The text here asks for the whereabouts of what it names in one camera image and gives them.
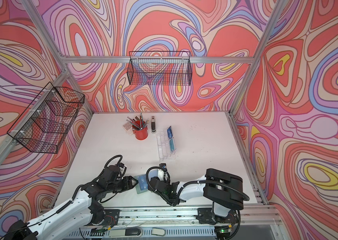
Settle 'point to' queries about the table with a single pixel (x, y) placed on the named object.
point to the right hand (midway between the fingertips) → (155, 183)
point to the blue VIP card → (170, 132)
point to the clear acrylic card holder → (166, 144)
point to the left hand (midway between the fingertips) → (138, 182)
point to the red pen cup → (140, 130)
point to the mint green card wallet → (138, 191)
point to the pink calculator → (128, 127)
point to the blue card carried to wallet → (143, 182)
